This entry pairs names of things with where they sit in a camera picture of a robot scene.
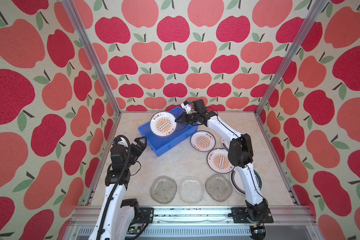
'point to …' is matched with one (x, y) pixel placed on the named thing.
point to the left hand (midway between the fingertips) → (146, 142)
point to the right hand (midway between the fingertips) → (177, 119)
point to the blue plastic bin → (160, 144)
